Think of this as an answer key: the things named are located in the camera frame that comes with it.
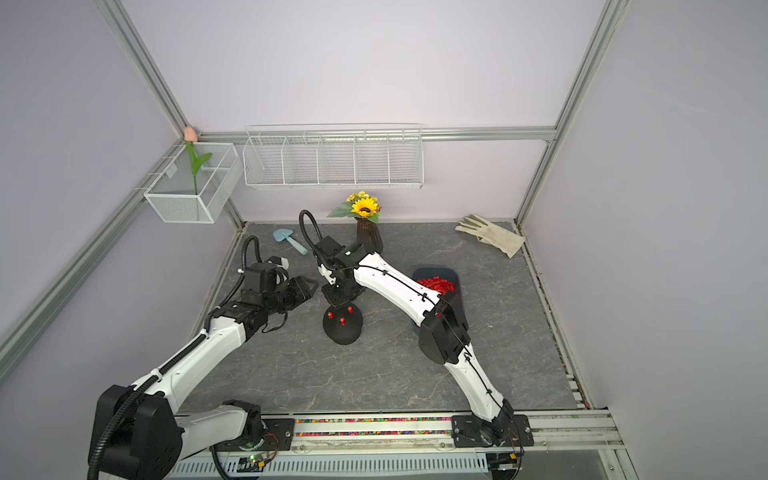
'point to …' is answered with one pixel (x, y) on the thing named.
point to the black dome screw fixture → (343, 335)
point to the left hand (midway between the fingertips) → (315, 287)
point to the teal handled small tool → (281, 234)
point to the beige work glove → (491, 236)
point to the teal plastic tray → (446, 273)
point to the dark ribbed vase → (369, 235)
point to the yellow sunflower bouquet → (359, 205)
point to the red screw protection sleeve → (330, 315)
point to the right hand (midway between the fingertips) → (338, 299)
